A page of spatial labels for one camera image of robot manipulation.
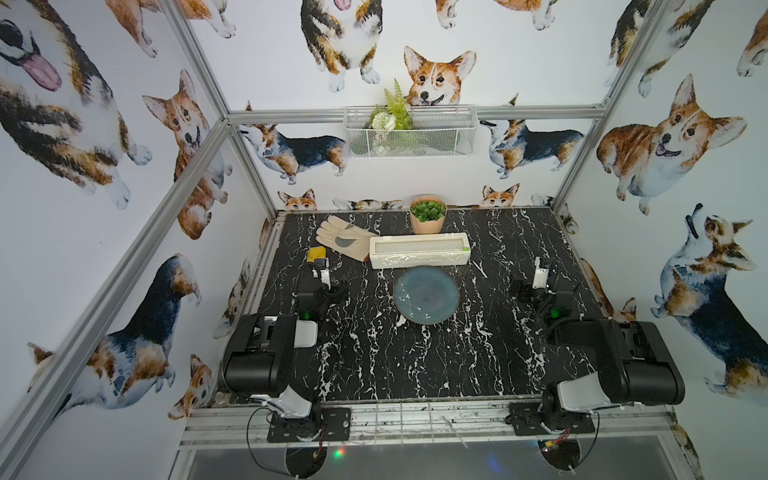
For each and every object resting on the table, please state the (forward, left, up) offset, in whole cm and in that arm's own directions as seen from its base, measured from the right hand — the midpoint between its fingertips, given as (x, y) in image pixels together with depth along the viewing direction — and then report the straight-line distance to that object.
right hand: (525, 271), depth 93 cm
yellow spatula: (+12, +69, -6) cm, 71 cm away
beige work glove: (+20, +60, -6) cm, 64 cm away
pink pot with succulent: (+19, +30, +7) cm, 36 cm away
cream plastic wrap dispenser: (+9, +33, -1) cm, 34 cm away
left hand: (+1, +60, +1) cm, 60 cm away
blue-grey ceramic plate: (-4, +31, -6) cm, 32 cm away
